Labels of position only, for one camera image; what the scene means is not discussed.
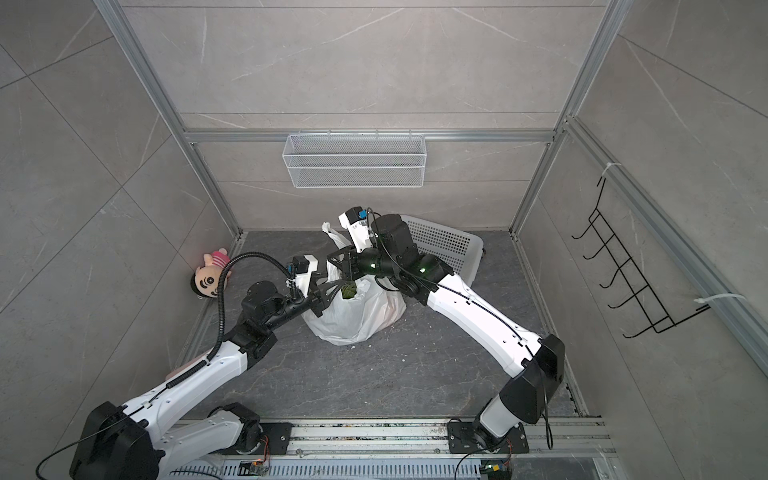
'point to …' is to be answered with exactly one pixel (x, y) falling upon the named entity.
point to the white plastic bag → (356, 308)
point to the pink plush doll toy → (205, 279)
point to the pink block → (167, 376)
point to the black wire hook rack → (623, 263)
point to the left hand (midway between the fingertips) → (342, 274)
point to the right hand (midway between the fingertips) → (333, 258)
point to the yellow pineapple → (349, 290)
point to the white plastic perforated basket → (462, 252)
